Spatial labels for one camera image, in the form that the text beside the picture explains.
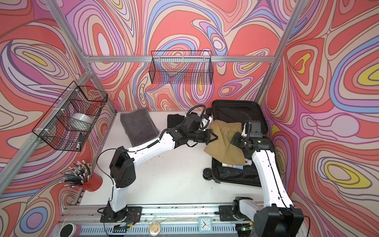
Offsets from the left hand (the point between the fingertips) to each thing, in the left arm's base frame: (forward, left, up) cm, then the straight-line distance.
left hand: (220, 137), depth 75 cm
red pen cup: (-16, +69, -20) cm, 73 cm away
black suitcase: (-12, -18, -21) cm, 30 cm away
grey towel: (+23, +52, -19) cm, 60 cm away
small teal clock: (-35, +9, -21) cm, 42 cm away
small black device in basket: (-1, +70, +2) cm, 70 cm away
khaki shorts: (-4, -1, -4) cm, 6 cm away
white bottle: (-6, -17, -15) cm, 24 cm away
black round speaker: (-38, +71, -18) cm, 82 cm away
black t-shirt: (+32, +28, -22) cm, 47 cm away
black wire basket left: (+5, +78, +6) cm, 78 cm away
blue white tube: (-7, -12, -21) cm, 25 cm away
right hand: (0, -9, -5) cm, 10 cm away
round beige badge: (-37, +33, -23) cm, 54 cm away
